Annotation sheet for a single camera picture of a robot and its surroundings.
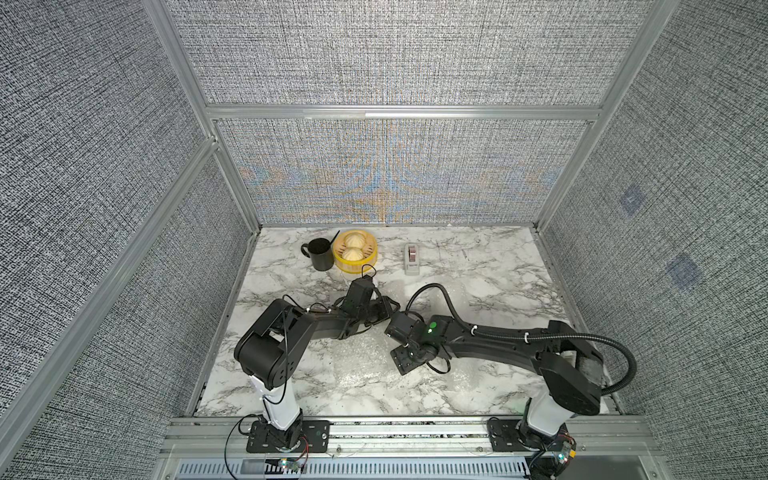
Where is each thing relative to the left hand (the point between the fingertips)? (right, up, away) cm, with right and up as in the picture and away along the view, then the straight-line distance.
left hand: (400, 309), depth 93 cm
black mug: (-26, +18, +8) cm, 33 cm away
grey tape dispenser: (+5, +15, +13) cm, 21 cm away
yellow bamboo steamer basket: (-10, +18, +16) cm, 26 cm away
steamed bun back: (-15, +23, +14) cm, 31 cm away
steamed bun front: (-16, +17, +10) cm, 25 cm away
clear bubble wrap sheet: (+28, +2, +6) cm, 29 cm away
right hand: (+1, -10, -10) cm, 14 cm away
